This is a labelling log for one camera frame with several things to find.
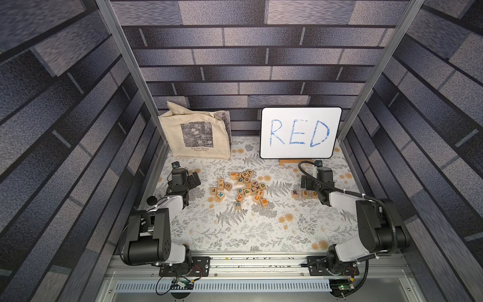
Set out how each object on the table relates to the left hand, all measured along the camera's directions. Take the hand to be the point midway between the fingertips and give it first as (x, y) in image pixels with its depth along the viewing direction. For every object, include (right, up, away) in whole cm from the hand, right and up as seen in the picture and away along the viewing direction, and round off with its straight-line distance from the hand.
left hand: (187, 175), depth 93 cm
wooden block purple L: (+33, -8, -1) cm, 34 cm away
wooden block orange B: (+39, -13, -4) cm, 41 cm away
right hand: (+65, -1, +3) cm, 65 cm away
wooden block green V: (+32, +1, +7) cm, 33 cm away
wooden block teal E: (+26, -14, -6) cm, 30 cm away
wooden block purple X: (+36, -7, +1) cm, 37 cm away
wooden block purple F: (+35, -5, +2) cm, 35 cm away
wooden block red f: (+37, -9, -1) cm, 38 cm away
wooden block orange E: (+23, -2, +7) cm, 24 cm away
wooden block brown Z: (+26, -1, +6) cm, 27 cm away
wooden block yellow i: (+31, -6, +2) cm, 32 cm away
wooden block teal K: (+17, -10, -2) cm, 20 cm away
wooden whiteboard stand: (+51, +6, +13) cm, 53 cm away
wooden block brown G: (+30, -3, +4) cm, 31 cm away
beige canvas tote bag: (+7, +21, +7) cm, 23 cm away
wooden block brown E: (+60, -10, -1) cm, 61 cm away
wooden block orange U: (+35, -12, -3) cm, 38 cm away
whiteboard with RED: (+58, +22, +4) cm, 62 cm away
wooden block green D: (+38, -6, +1) cm, 39 cm away
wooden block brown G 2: (+20, -6, +1) cm, 21 cm away
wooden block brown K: (+17, -6, +1) cm, 18 cm away
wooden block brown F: (+13, -8, 0) cm, 16 cm away
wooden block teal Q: (+27, -4, +4) cm, 27 cm away
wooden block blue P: (+27, -8, -1) cm, 28 cm away
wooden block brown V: (+17, -3, +4) cm, 17 cm away
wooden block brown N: (+29, -1, +7) cm, 30 cm away
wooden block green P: (+31, -9, -1) cm, 32 cm away
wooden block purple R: (+55, -10, -1) cm, 56 cm away
